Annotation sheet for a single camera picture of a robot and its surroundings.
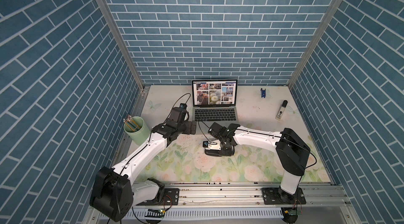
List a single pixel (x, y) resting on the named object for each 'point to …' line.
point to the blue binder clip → (263, 92)
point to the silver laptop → (214, 101)
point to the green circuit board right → (293, 212)
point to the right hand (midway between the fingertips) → (223, 148)
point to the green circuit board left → (155, 213)
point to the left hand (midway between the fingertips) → (191, 123)
